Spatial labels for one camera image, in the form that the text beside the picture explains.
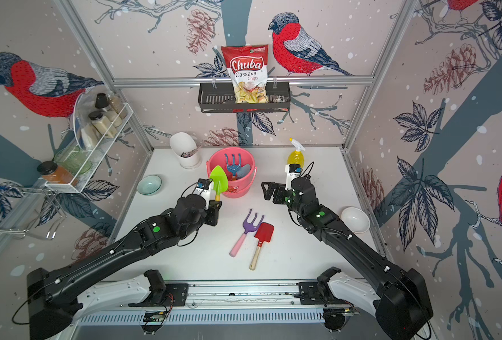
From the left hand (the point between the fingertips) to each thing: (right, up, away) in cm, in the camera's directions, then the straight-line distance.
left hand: (223, 198), depth 73 cm
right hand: (+17, +5, +5) cm, 19 cm away
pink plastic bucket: (+4, +2, +17) cm, 18 cm away
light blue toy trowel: (+5, +9, +28) cm, 29 cm away
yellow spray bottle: (+32, +16, +30) cm, 46 cm away
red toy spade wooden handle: (+15, -17, +12) cm, 26 cm away
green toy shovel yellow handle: (-1, +7, -3) cm, 7 cm away
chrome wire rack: (-49, -7, -11) cm, 51 cm away
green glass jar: (-51, +14, -2) cm, 53 cm away
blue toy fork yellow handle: (+1, +10, +26) cm, 28 cm away
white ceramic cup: (-27, +23, +33) cm, 48 cm away
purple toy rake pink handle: (+8, -16, +17) cm, 24 cm away
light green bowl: (-41, +2, +29) cm, 50 cm away
